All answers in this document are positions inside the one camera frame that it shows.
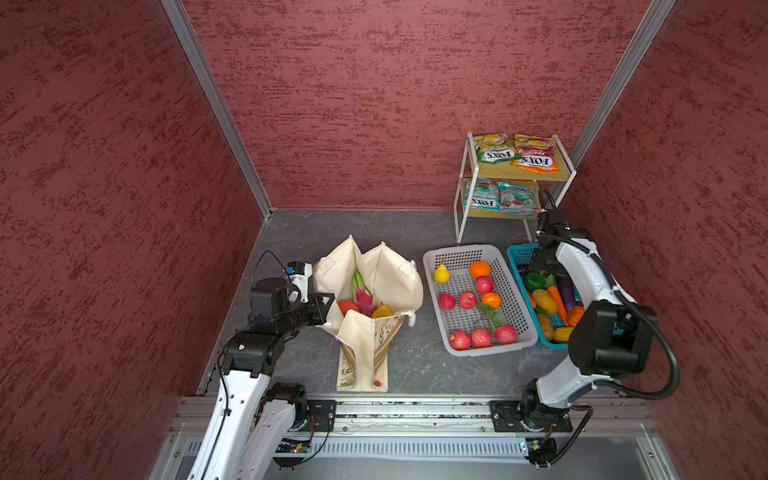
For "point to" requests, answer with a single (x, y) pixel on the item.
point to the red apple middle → (468, 300)
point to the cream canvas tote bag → (366, 341)
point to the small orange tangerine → (492, 299)
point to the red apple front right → (506, 334)
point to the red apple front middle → (481, 338)
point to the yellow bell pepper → (543, 300)
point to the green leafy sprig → (494, 318)
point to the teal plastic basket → (520, 257)
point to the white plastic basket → (457, 259)
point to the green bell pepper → (535, 281)
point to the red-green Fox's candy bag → (518, 200)
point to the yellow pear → (442, 274)
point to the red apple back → (484, 284)
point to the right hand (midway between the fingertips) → (555, 274)
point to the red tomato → (346, 305)
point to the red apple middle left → (447, 302)
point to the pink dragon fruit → (364, 300)
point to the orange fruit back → (479, 269)
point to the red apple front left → (459, 340)
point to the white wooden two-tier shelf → (471, 167)
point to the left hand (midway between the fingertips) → (332, 303)
